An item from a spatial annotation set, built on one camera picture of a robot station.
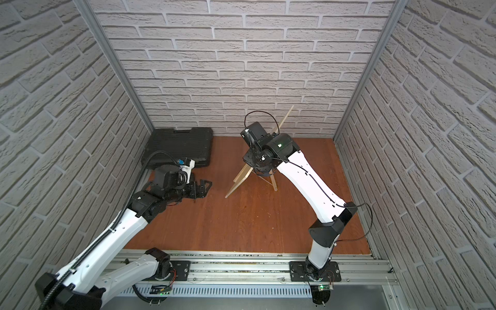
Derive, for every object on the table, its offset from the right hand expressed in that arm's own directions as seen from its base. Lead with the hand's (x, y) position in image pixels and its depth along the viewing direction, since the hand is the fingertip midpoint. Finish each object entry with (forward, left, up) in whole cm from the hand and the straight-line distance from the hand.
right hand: (253, 160), depth 72 cm
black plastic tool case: (+31, +46, -22) cm, 60 cm away
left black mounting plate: (-30, +30, -28) cm, 51 cm away
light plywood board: (-7, +2, +5) cm, 9 cm away
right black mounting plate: (-34, -16, -30) cm, 48 cm away
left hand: (-3, +19, -7) cm, 21 cm away
